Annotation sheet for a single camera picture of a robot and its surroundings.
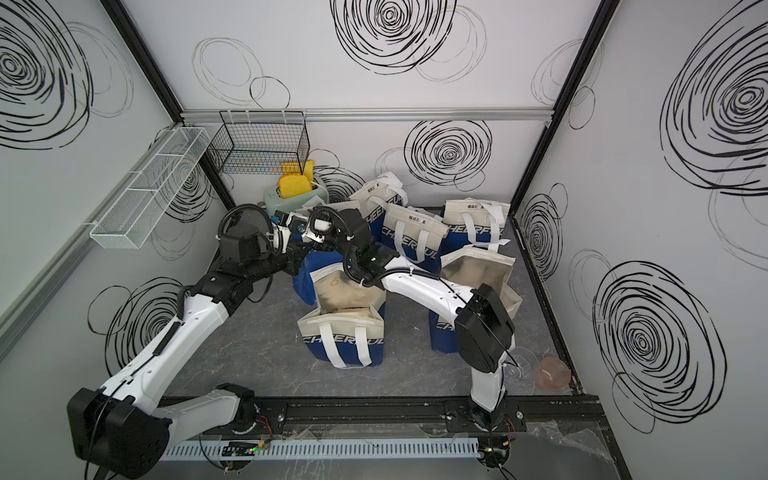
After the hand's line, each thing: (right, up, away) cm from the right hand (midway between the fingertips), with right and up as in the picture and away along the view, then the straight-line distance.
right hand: (315, 208), depth 73 cm
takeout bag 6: (+44, -3, +13) cm, 46 cm away
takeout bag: (+40, -15, +3) cm, 43 cm away
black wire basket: (-24, +24, +23) cm, 41 cm away
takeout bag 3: (+26, -7, +12) cm, 30 cm away
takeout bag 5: (+14, +5, +18) cm, 23 cm away
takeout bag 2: (+9, -27, -8) cm, 29 cm away
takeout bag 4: (-1, -13, +2) cm, 14 cm away
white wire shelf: (-44, -2, -1) cm, 44 cm away
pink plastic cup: (+64, -44, +7) cm, 78 cm away
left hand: (-2, -9, +3) cm, 10 cm away
